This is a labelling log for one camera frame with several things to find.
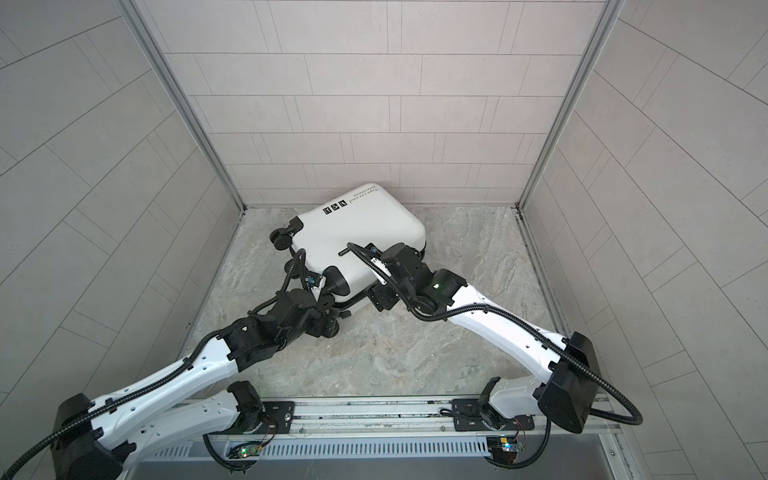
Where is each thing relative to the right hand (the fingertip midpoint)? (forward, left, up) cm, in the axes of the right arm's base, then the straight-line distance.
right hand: (373, 285), depth 74 cm
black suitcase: (+13, +11, +1) cm, 18 cm away
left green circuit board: (-30, +29, -15) cm, 45 cm away
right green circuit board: (-33, -28, -20) cm, 48 cm away
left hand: (-1, +11, -6) cm, 13 cm away
